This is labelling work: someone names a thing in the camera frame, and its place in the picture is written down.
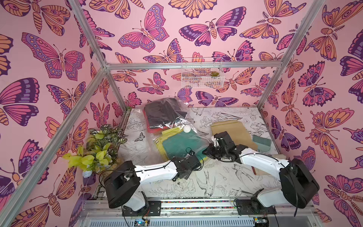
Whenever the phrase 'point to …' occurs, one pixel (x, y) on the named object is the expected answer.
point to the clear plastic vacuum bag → (181, 122)
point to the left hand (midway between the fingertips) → (185, 167)
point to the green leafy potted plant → (99, 152)
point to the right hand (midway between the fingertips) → (202, 150)
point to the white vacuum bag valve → (186, 128)
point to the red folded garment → (154, 130)
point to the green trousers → (181, 143)
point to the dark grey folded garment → (163, 112)
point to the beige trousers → (237, 131)
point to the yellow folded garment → (165, 135)
